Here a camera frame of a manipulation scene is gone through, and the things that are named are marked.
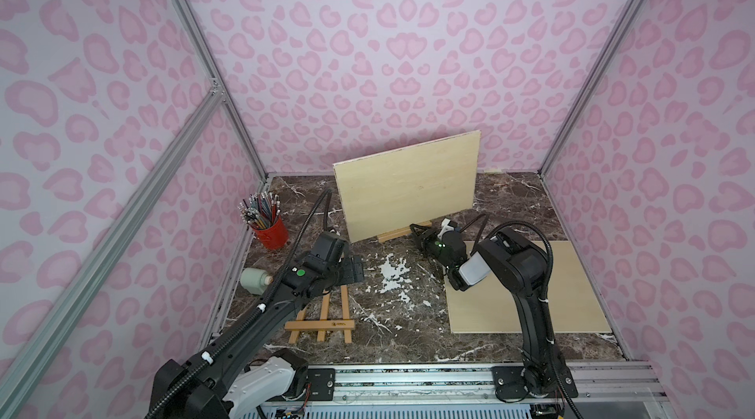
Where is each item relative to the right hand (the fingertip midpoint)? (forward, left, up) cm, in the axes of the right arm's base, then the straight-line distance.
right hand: (410, 227), depth 98 cm
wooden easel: (-31, +31, -3) cm, 44 cm away
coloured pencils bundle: (+1, +49, +7) cm, 49 cm away
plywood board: (+2, +5, +16) cm, 17 cm away
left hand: (-18, +17, +8) cm, 26 cm away
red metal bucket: (-3, +46, -2) cm, 46 cm away
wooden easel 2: (-4, +9, 0) cm, 10 cm away
